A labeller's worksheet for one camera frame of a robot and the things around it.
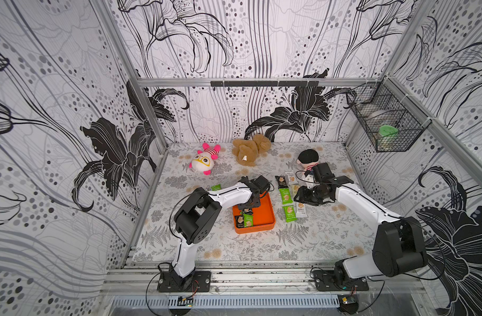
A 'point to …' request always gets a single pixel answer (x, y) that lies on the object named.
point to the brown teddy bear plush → (246, 151)
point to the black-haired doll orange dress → (308, 158)
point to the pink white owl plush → (203, 161)
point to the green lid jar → (386, 137)
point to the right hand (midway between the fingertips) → (300, 196)
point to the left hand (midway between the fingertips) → (249, 206)
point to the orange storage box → (264, 216)
